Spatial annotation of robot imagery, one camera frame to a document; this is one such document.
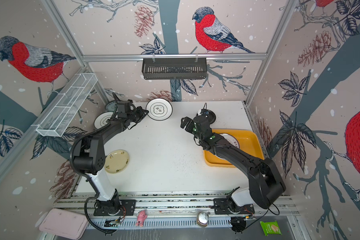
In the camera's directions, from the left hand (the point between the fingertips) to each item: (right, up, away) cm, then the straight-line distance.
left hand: (148, 109), depth 93 cm
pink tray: (-33, -55, -25) cm, 69 cm away
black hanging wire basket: (+15, +31, +13) cm, 37 cm away
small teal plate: (-37, +4, +26) cm, 45 cm away
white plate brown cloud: (+6, +1, +7) cm, 9 cm away
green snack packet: (+63, -55, -26) cm, 88 cm away
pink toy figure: (+3, -51, -24) cm, 57 cm away
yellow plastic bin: (+66, -21, +4) cm, 70 cm away
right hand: (+24, -8, -10) cm, 27 cm away
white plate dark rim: (-41, -7, +18) cm, 45 cm away
